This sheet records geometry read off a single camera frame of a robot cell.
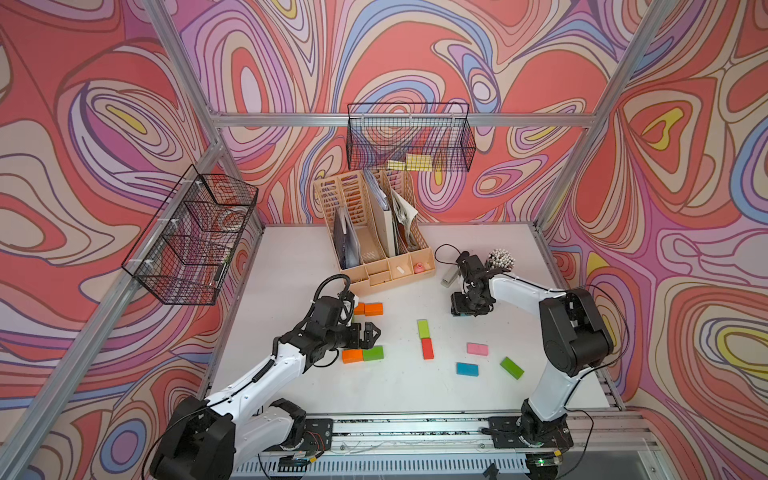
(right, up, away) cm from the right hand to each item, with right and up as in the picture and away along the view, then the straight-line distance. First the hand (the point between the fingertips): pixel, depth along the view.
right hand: (464, 316), depth 94 cm
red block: (-13, -8, -8) cm, 17 cm away
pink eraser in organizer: (-14, +15, +8) cm, 22 cm away
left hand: (-30, -2, -12) cm, 32 cm away
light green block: (-13, -4, -2) cm, 14 cm away
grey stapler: (-4, +11, +6) cm, 13 cm away
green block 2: (+11, -13, -10) cm, 20 cm away
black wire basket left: (-76, +27, -13) cm, 82 cm away
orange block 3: (-35, -9, -10) cm, 37 cm away
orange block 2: (-29, +2, +1) cm, 29 cm away
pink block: (+2, -8, -7) cm, 11 cm away
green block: (-29, -9, -10) cm, 32 cm away
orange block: (-34, +2, +1) cm, 34 cm away
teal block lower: (-2, -12, -11) cm, 17 cm away
